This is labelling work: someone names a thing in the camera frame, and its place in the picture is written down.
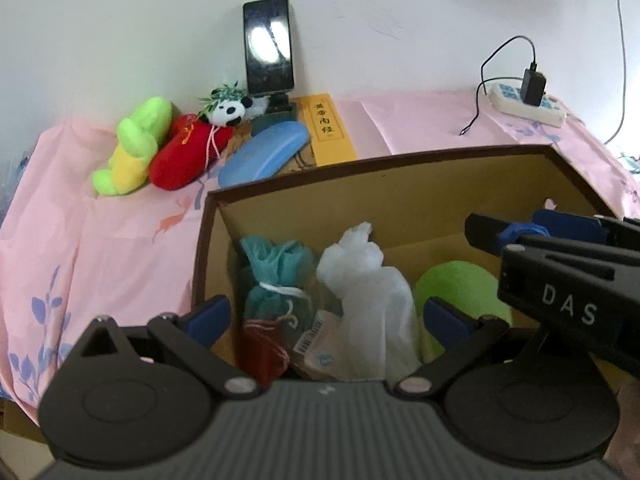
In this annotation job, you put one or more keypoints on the black phone stand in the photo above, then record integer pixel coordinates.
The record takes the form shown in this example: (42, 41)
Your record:
(272, 120)

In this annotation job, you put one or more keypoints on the blue glasses case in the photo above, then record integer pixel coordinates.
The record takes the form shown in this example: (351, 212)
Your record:
(265, 155)

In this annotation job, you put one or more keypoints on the teal mesh bath pouf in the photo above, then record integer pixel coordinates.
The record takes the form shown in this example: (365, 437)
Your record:
(270, 270)

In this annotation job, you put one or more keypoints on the green yellow plush toy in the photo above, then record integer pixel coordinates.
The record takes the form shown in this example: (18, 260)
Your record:
(135, 145)

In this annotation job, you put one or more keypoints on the yellow book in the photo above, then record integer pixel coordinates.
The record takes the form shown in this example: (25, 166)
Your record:
(327, 130)

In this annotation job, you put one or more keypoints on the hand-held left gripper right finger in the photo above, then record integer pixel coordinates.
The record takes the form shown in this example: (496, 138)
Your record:
(445, 320)

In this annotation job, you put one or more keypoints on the pink printed bed sheet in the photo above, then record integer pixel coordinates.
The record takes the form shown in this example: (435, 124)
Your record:
(100, 240)

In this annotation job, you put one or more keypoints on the round green plush toy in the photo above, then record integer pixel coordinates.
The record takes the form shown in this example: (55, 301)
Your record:
(460, 285)

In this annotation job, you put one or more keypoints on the brown cardboard box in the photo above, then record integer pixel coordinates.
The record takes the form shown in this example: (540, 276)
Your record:
(400, 195)

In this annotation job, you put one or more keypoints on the black smartphone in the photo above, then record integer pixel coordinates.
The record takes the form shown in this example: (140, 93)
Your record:
(267, 35)

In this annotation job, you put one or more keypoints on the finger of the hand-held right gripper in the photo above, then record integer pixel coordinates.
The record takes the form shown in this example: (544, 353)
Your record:
(485, 232)
(570, 227)

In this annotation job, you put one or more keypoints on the red plush toy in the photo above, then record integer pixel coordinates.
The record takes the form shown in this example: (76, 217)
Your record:
(185, 155)

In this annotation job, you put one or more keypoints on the white power strip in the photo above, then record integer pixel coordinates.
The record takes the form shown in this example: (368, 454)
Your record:
(505, 95)

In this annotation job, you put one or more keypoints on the black charger plug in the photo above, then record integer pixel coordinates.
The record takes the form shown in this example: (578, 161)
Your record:
(532, 87)

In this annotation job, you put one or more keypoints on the white mesh bath pouf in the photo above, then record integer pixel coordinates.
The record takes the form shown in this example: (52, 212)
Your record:
(370, 300)

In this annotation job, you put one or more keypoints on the panda plush toy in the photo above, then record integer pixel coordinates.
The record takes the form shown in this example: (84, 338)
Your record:
(230, 110)

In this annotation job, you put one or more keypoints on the red mesh bath pouf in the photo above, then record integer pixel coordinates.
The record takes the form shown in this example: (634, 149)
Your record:
(262, 350)

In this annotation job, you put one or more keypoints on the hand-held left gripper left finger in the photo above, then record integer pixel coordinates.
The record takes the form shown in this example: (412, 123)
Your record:
(207, 317)

